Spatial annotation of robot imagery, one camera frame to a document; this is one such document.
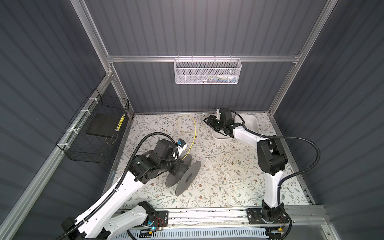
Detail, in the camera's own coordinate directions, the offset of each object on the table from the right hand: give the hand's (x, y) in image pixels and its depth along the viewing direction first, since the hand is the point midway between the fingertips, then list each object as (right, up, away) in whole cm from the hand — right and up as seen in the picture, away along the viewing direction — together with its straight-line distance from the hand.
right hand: (206, 121), depth 96 cm
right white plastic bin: (+36, +1, +19) cm, 41 cm away
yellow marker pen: (-47, -1, -18) cm, 50 cm away
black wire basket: (-59, -9, -24) cm, 64 cm away
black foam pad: (-54, -2, -21) cm, 58 cm away
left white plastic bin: (+8, -9, -4) cm, 13 cm away
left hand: (-14, -20, -25) cm, 35 cm away
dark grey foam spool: (-12, -25, -32) cm, 42 cm away
